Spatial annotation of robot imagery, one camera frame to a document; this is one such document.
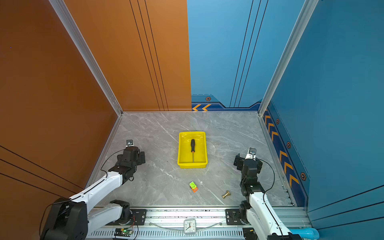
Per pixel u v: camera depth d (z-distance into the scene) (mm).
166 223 724
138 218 731
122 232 706
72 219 408
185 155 923
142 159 815
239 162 770
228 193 790
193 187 807
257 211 534
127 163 669
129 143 755
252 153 712
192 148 966
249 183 642
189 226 696
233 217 726
